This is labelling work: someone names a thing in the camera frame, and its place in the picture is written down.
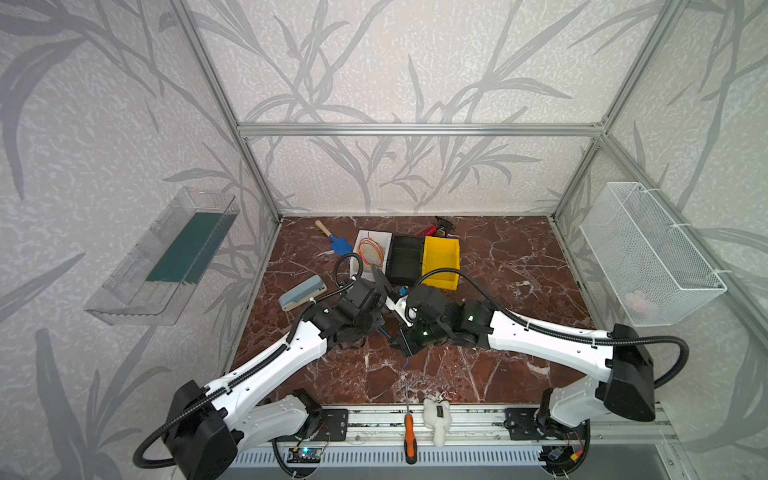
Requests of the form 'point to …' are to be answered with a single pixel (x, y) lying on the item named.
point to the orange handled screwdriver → (410, 447)
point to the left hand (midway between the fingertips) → (385, 309)
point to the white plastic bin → (373, 247)
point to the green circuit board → (304, 455)
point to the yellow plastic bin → (441, 253)
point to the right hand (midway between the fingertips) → (388, 335)
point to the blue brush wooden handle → (338, 244)
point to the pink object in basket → (636, 299)
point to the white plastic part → (437, 416)
